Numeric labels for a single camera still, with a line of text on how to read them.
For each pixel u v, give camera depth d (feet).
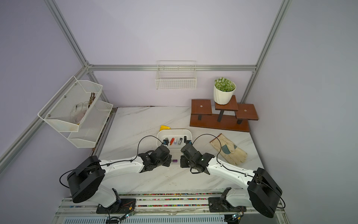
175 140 3.25
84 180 1.42
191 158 2.03
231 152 3.05
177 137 3.31
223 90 2.69
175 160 2.97
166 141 2.58
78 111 2.54
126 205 2.40
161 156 2.20
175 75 3.21
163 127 3.51
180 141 3.23
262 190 1.34
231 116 3.54
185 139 3.30
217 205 2.40
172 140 3.31
